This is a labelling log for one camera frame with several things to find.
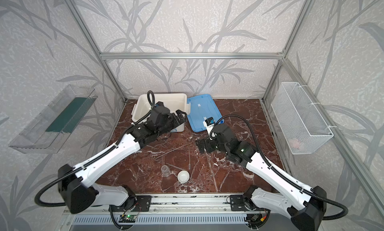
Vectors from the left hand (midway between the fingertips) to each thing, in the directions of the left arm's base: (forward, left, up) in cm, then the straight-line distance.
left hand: (184, 113), depth 76 cm
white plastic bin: (+16, +32, -14) cm, 38 cm away
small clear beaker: (-21, +11, -25) cm, 35 cm away
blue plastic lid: (+29, -9, -28) cm, 41 cm away
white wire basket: (-14, -51, +8) cm, 53 cm away
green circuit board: (-43, +27, -28) cm, 58 cm away
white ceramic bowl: (-24, +1, -27) cm, 36 cm away
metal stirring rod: (-6, +5, -28) cm, 29 cm away
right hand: (-9, -10, -4) cm, 14 cm away
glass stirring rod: (-18, -2, -28) cm, 33 cm away
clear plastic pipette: (-18, +6, -28) cm, 34 cm away
